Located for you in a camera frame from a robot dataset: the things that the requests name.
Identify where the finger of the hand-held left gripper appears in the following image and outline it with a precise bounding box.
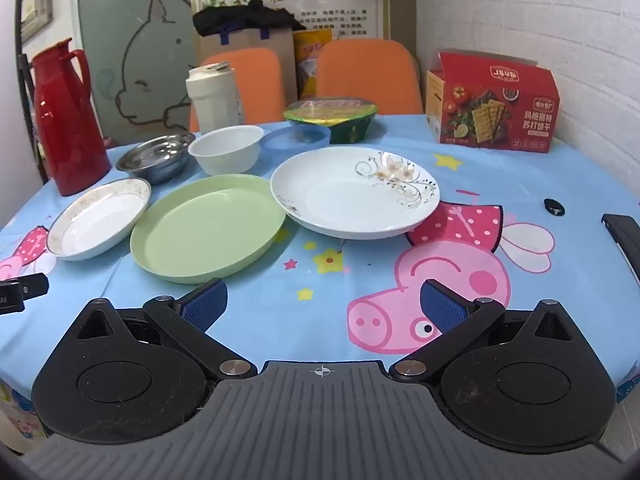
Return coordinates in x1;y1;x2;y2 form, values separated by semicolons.
0;273;49;316

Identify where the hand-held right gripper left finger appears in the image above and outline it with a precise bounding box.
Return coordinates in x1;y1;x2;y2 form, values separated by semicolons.
65;279;258;381

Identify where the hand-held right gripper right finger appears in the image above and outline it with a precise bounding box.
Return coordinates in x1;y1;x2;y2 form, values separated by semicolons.
390;279;576;381

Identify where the white ceramic bowl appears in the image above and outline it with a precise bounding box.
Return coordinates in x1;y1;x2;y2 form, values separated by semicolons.
188;126;265;177

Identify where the blue translucent plastic bowl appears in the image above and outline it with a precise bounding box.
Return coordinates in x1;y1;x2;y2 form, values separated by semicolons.
263;126;332;153

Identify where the green plastic plate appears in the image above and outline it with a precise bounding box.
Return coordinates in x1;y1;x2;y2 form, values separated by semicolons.
130;174;287;284

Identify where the small gold-rimmed white plate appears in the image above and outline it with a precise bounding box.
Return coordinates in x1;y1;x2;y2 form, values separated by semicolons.
46;178;152;261

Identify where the blue cartoon tablecloth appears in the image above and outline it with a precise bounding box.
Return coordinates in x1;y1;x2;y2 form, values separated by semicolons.
0;112;640;453

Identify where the large white floral plate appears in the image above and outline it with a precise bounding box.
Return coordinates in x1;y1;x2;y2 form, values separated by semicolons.
270;147;441;240

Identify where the stainless steel bowl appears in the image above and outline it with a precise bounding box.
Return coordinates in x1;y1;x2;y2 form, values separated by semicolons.
116;132;197;186

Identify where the red thermos jug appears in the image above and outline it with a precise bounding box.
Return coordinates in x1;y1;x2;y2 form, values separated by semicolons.
31;37;112;197

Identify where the black flat device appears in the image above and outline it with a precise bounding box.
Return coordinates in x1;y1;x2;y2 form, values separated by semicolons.
601;214;640;286

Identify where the white tumbler with lid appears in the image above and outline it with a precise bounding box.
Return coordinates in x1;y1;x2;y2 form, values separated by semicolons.
186;61;244;133

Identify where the red cracker box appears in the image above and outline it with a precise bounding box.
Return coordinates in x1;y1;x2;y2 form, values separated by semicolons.
426;51;560;154

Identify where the green instant noodle bowl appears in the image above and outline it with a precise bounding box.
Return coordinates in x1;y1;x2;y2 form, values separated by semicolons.
283;96;378;145

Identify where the orange chair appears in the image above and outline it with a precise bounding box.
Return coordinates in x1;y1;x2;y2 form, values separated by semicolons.
316;39;425;115
189;48;287;133

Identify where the frosted glass cartoon panel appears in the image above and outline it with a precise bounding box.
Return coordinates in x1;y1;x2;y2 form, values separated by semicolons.
75;0;201;146

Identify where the white air conditioner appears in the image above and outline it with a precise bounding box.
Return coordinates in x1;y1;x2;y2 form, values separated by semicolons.
20;0;53;41

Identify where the yellow snack packet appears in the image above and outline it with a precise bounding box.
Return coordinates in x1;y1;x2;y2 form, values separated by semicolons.
292;29;333;101

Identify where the black cloth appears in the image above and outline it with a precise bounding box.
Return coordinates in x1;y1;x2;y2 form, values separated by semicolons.
193;0;307;37

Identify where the wall poster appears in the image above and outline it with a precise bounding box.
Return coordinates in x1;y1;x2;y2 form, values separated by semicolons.
189;0;391;41

